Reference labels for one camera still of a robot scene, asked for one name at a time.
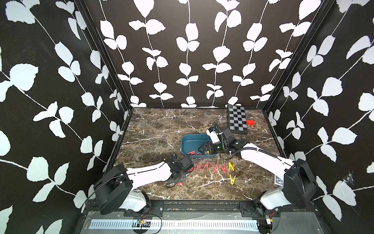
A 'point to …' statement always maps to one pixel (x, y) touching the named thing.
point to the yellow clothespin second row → (232, 181)
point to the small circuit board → (143, 223)
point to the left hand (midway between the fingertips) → (182, 176)
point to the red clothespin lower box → (192, 152)
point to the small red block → (250, 122)
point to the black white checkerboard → (236, 120)
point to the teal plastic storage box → (191, 142)
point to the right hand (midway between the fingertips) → (202, 146)
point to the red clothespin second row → (178, 184)
